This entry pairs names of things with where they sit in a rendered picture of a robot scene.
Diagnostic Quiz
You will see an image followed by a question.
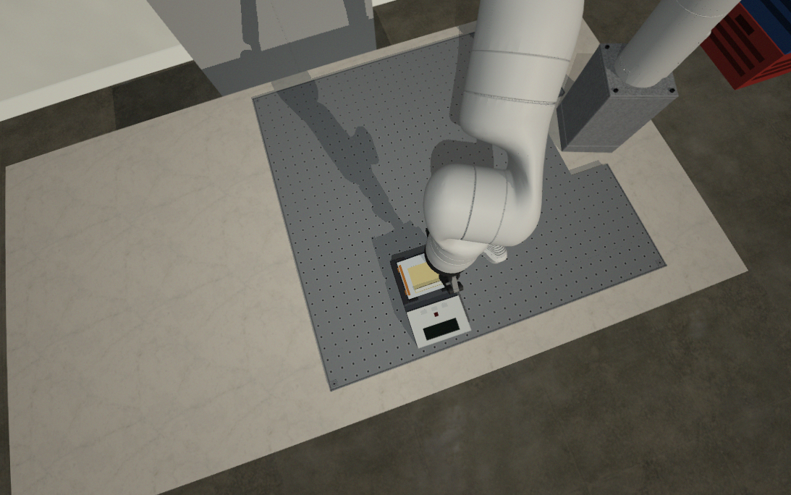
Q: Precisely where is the grey and white cassette dock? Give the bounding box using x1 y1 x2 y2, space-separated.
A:
390 250 471 348

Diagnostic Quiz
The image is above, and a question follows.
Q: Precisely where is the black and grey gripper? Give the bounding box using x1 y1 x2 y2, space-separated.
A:
424 246 463 294

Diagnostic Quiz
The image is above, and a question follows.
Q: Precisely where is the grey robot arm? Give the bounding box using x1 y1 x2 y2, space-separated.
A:
423 0 741 274

